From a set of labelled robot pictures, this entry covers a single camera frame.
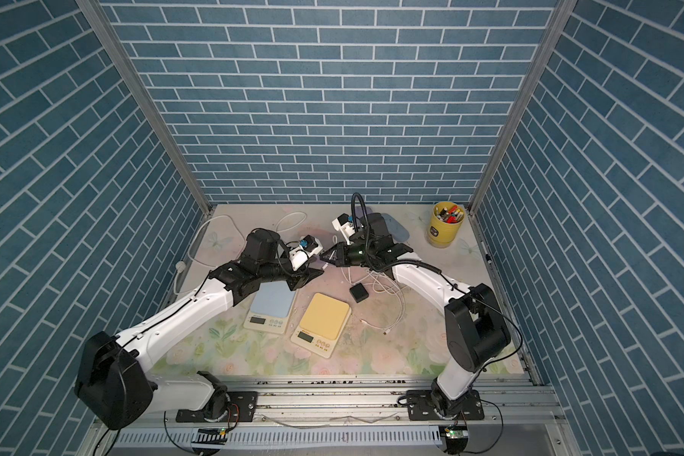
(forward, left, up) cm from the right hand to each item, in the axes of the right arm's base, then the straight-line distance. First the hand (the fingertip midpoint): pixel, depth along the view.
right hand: (324, 259), depth 80 cm
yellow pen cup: (+28, -40, -9) cm, 49 cm away
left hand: (-2, 0, 0) cm, 2 cm away
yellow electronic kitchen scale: (-11, +1, -20) cm, 22 cm away
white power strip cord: (+8, +57, -22) cm, 61 cm away
